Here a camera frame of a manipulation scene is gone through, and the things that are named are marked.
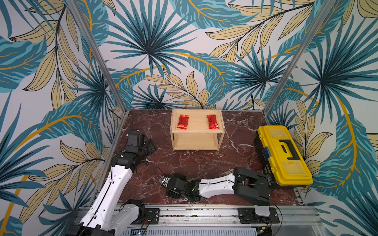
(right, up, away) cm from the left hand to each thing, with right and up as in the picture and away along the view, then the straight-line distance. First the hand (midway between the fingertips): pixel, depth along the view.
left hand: (151, 147), depth 78 cm
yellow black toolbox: (+67, -7, -3) cm, 68 cm away
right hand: (+9, -20, +6) cm, 23 cm away
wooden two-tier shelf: (+26, +4, +25) cm, 36 cm away
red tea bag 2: (+33, +13, +5) cm, 36 cm away
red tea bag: (+17, +13, +6) cm, 22 cm away
